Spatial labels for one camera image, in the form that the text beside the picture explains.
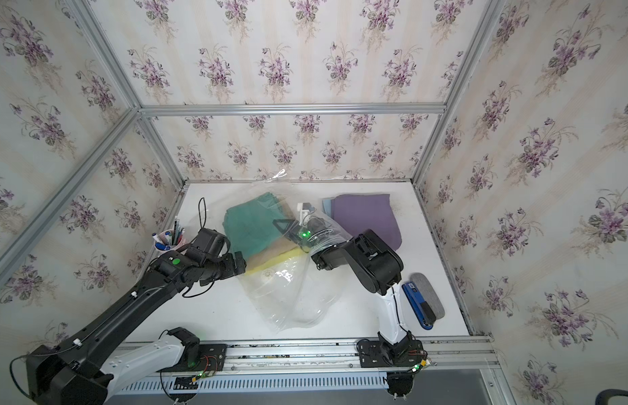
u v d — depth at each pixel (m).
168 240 0.88
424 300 0.80
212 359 0.72
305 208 0.86
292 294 0.69
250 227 0.91
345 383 0.70
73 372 0.37
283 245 0.89
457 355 0.76
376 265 0.54
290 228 0.79
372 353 0.73
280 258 0.91
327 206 1.04
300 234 0.80
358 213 0.93
